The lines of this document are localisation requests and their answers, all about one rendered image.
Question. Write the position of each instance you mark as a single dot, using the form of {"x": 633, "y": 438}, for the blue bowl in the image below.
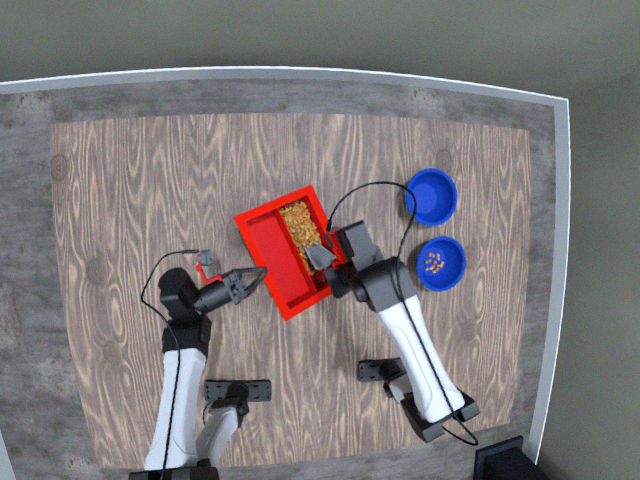
{"x": 453, "y": 256}
{"x": 435, "y": 195}

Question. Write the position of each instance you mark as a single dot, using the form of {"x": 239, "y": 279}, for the light blue plastic scoop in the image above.
{"x": 320, "y": 256}

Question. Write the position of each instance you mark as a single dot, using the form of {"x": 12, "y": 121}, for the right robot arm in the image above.
{"x": 374, "y": 280}

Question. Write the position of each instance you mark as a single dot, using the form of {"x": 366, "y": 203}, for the red divided box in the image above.
{"x": 291, "y": 286}

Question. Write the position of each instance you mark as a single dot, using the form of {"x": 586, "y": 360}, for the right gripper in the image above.
{"x": 338, "y": 273}

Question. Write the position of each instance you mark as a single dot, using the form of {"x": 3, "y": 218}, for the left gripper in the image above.
{"x": 216, "y": 293}

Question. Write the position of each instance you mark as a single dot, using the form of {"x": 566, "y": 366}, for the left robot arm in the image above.
{"x": 173, "y": 447}

